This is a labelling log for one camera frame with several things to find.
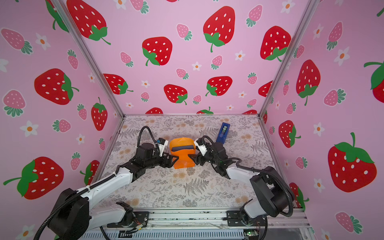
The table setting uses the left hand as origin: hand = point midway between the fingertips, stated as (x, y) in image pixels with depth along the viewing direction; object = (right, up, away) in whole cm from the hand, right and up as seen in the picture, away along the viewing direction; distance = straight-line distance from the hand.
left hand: (174, 155), depth 83 cm
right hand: (+10, +2, +1) cm, 10 cm away
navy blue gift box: (+5, +4, +1) cm, 7 cm away
